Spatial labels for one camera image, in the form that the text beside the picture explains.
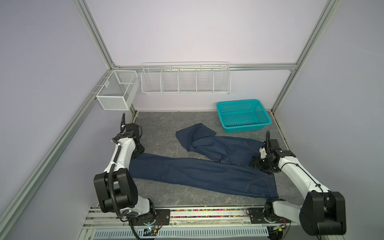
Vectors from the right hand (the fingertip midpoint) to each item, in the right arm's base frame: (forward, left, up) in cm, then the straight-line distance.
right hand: (257, 167), depth 85 cm
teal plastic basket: (+47, -1, -6) cm, 47 cm away
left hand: (+4, +69, +7) cm, 70 cm away
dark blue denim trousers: (+3, +22, -3) cm, 22 cm away
